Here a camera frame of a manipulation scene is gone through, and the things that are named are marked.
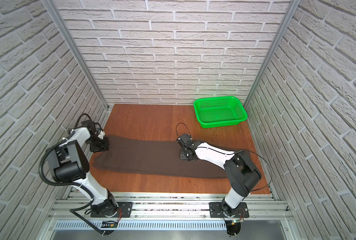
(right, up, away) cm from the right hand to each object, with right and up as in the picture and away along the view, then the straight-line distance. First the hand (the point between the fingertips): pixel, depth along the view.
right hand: (185, 154), depth 89 cm
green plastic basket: (+28, +28, +28) cm, 49 cm away
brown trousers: (-21, -3, +6) cm, 22 cm away
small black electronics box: (-38, -31, -17) cm, 52 cm away
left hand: (-50, +4, +2) cm, 51 cm away
